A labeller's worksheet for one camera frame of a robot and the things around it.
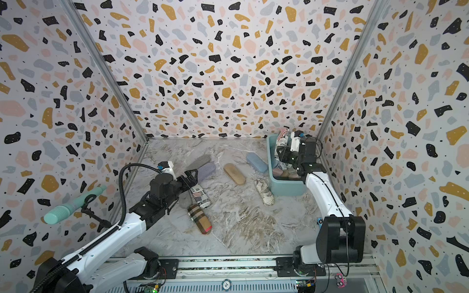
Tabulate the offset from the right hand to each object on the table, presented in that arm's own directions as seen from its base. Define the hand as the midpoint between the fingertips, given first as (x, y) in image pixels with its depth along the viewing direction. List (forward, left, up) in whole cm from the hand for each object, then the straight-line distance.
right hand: (283, 149), depth 84 cm
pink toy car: (-48, -21, -23) cm, 57 cm away
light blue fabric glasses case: (+11, +12, -23) cm, 28 cm away
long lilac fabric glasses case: (+2, +41, -21) cm, 46 cm away
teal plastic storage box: (-9, -1, -19) cm, 21 cm away
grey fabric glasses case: (+7, +45, -19) cm, 49 cm away
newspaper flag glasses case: (+4, 0, +3) cm, 5 cm away
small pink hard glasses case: (0, 0, -18) cm, 18 cm away
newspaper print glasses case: (-13, +41, -21) cm, 48 cm away
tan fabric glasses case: (+1, +23, -22) cm, 32 cm away
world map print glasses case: (-12, +7, -21) cm, 25 cm away
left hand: (-12, +39, -3) cm, 41 cm away
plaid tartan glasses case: (-25, +39, -20) cm, 50 cm away
